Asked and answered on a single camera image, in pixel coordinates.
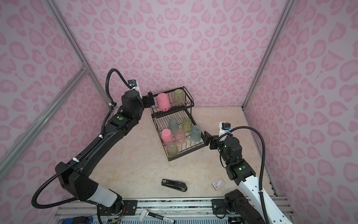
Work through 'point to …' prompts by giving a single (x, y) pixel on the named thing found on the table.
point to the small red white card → (218, 183)
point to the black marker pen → (145, 213)
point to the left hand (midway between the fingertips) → (144, 92)
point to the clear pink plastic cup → (180, 136)
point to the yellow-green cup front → (172, 149)
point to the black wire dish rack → (161, 119)
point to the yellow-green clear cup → (187, 124)
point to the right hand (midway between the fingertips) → (212, 131)
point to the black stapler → (178, 185)
